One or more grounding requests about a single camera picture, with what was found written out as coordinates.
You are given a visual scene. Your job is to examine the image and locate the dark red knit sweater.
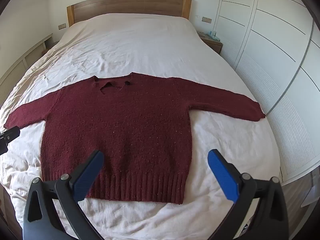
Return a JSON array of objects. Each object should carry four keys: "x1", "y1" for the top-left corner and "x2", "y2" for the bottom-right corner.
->
[{"x1": 4, "y1": 73, "x2": 264, "y2": 204}]

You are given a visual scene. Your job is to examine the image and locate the wooden nightstand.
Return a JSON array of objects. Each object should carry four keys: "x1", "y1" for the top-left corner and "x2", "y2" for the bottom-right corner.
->
[{"x1": 197, "y1": 31, "x2": 223, "y2": 54}]

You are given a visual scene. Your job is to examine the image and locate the white bed sheet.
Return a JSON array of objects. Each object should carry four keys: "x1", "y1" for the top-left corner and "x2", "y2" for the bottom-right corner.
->
[{"x1": 1, "y1": 14, "x2": 280, "y2": 239}]

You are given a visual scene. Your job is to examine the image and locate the white sliding wardrobe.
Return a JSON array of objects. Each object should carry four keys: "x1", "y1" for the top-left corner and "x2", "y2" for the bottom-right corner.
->
[{"x1": 214, "y1": 0, "x2": 319, "y2": 184}]

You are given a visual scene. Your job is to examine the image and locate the items on nightstand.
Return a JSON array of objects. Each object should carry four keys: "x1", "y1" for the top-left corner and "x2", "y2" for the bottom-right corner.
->
[{"x1": 197, "y1": 31, "x2": 220, "y2": 42}]

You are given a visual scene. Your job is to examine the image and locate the wooden headboard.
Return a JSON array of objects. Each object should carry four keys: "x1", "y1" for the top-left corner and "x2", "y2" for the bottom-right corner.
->
[{"x1": 67, "y1": 0, "x2": 192, "y2": 27}]

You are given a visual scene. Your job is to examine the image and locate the low white wall cabinet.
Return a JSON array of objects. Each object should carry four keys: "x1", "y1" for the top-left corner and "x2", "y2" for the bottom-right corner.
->
[{"x1": 0, "y1": 34, "x2": 53, "y2": 106}]

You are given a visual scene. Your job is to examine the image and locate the left wall switch plate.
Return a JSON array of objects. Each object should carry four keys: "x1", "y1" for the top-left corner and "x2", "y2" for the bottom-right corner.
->
[{"x1": 58, "y1": 23, "x2": 66, "y2": 30}]

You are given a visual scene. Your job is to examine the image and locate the wall switch plate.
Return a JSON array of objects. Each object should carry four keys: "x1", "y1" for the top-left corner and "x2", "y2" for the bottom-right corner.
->
[
  {"x1": 58, "y1": 23, "x2": 66, "y2": 30},
  {"x1": 202, "y1": 17, "x2": 212, "y2": 23}
]

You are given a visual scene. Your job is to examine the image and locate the right wall switch plate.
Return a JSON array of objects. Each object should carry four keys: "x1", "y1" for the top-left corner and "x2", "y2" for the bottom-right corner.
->
[{"x1": 202, "y1": 17, "x2": 212, "y2": 23}]

